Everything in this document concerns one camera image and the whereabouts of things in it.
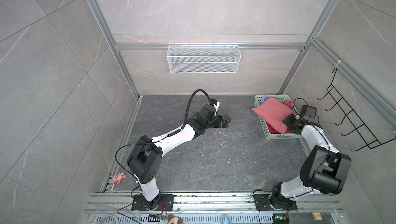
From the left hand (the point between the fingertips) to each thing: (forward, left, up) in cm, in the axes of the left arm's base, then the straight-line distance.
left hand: (226, 116), depth 83 cm
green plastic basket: (+24, -29, -14) cm, 40 cm away
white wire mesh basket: (+41, +11, +9) cm, 43 cm away
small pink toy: (-25, +58, -17) cm, 66 cm away
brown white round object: (-44, +28, -17) cm, 55 cm away
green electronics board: (-45, -22, -20) cm, 54 cm away
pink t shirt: (+9, -34, -8) cm, 36 cm away
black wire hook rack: (-18, -52, +11) cm, 56 cm away
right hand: (+2, -38, -6) cm, 39 cm away
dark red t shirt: (-2, -31, -13) cm, 34 cm away
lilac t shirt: (+24, -33, -13) cm, 43 cm away
